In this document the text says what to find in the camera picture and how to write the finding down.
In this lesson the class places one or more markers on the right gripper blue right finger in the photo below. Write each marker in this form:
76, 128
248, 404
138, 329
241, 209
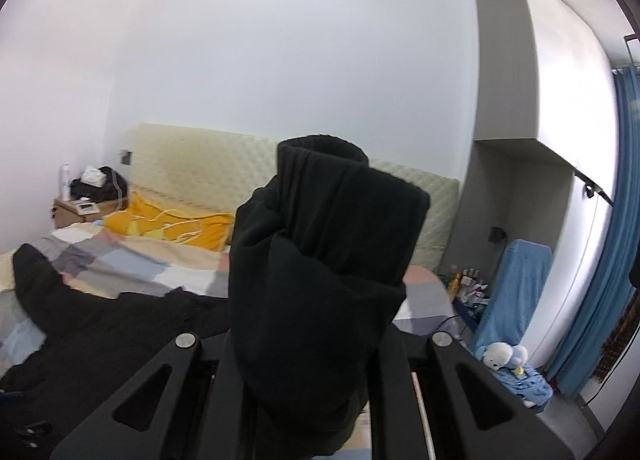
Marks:
431, 399

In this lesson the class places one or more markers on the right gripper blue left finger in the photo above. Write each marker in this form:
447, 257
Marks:
180, 405

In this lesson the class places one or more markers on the black puffer jacket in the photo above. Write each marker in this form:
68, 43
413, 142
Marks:
316, 276

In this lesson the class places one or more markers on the white plush duck toy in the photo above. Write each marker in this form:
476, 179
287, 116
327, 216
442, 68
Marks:
503, 355

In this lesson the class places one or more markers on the blue cloth on floor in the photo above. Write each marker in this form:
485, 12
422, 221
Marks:
530, 387

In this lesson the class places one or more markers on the bottles beside bed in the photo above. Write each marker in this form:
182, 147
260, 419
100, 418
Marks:
467, 292

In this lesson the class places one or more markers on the blue covered chair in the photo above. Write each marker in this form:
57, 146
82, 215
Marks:
515, 294

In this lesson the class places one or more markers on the blue curtain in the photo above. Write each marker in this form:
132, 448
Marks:
609, 291

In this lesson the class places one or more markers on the colourful checkered quilt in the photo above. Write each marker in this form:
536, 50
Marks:
94, 260

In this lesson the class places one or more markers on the yellow pillow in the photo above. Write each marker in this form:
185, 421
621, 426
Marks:
144, 218

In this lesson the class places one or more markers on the white device on nightstand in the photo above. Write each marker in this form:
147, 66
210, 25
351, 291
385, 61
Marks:
86, 208

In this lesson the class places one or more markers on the black bag on nightstand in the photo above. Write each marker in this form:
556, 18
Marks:
115, 188

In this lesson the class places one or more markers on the brown wooden nightstand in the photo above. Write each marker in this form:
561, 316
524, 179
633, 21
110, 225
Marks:
64, 213

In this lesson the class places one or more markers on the beige quilted headboard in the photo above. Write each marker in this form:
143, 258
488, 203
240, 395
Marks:
217, 171

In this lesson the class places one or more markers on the white tissue box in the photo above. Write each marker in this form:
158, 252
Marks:
93, 177

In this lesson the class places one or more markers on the grey white wardrobe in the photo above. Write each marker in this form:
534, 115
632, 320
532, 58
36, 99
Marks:
543, 158

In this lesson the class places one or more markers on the white spray bottle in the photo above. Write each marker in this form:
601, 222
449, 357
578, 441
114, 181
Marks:
65, 183

